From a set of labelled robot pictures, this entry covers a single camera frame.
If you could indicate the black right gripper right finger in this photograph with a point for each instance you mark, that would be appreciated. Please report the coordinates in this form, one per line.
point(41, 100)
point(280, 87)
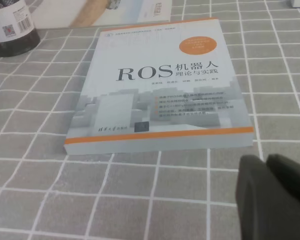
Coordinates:
point(287, 173)

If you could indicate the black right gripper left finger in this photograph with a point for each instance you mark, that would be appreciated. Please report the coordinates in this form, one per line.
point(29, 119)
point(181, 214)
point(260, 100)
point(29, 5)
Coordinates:
point(266, 209)

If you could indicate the black mesh pen holder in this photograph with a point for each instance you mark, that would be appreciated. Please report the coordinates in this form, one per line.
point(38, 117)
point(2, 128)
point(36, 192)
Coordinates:
point(18, 34)

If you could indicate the white ROS robotics book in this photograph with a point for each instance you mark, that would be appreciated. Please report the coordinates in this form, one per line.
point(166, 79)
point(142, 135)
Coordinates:
point(160, 87)

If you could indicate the desert cover brochure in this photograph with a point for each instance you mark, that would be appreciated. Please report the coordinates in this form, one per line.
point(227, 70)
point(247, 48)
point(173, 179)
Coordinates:
point(72, 14)

